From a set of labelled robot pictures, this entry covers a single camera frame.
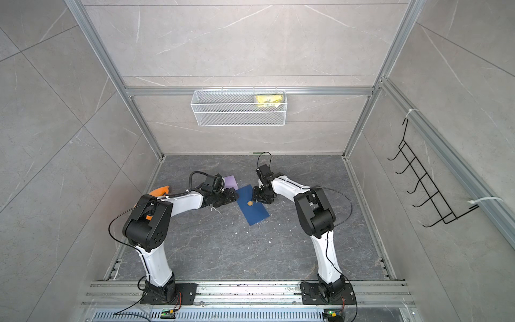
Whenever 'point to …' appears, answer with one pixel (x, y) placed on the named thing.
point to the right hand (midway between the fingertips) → (256, 200)
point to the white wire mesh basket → (237, 108)
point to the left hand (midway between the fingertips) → (236, 194)
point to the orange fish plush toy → (160, 191)
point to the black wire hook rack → (440, 206)
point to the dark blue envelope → (253, 211)
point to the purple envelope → (231, 182)
